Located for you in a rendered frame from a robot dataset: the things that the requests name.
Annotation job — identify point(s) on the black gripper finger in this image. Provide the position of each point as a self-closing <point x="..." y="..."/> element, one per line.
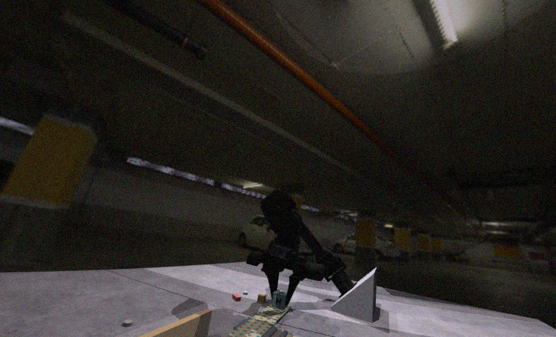
<point x="293" y="282"/>
<point x="272" y="277"/>

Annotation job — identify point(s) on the beige strip with teal polka dots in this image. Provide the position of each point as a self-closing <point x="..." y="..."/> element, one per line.
<point x="271" y="315"/>

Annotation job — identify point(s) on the teal labelled cube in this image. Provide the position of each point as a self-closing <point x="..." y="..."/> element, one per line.
<point x="279" y="299"/>

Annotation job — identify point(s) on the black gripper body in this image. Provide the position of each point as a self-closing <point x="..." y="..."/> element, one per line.
<point x="310" y="270"/>

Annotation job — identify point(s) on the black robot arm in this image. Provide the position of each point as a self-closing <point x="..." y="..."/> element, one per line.
<point x="279" y="209"/>

